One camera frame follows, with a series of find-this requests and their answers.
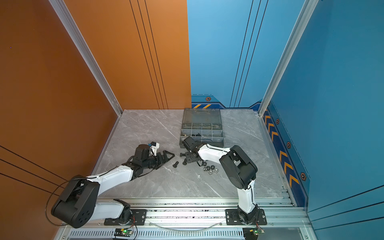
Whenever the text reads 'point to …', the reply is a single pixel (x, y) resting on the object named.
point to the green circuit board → (121, 232)
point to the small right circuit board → (252, 233)
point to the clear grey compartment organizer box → (203, 125)
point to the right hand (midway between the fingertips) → (190, 157)
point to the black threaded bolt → (175, 165)
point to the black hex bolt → (184, 163)
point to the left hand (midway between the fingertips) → (171, 157)
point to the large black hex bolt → (182, 154)
